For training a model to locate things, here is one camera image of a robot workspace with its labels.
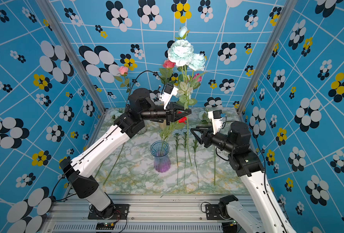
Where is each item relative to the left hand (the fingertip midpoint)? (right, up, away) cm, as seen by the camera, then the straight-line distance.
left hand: (191, 110), depth 56 cm
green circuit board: (-42, -57, +17) cm, 73 cm away
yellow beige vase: (-15, -7, +40) cm, 43 cm away
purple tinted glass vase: (-15, -19, +21) cm, 32 cm away
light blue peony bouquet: (-11, -9, +19) cm, 24 cm away
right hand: (+3, -7, +7) cm, 10 cm away
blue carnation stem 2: (0, -17, +44) cm, 47 cm away
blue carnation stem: (-6, -19, +43) cm, 48 cm away
